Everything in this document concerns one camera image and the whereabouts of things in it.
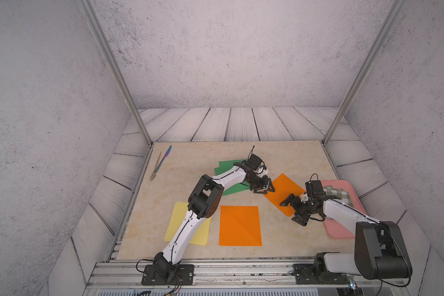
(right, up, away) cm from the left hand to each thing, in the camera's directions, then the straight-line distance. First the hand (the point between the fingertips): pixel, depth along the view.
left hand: (274, 193), depth 94 cm
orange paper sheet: (-18, -14, -7) cm, 24 cm away
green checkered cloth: (+34, -1, +2) cm, 34 cm away
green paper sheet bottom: (-17, +4, -3) cm, 17 cm away
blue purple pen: (-62, +19, +21) cm, 68 cm away
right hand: (+4, -7, -6) cm, 10 cm away
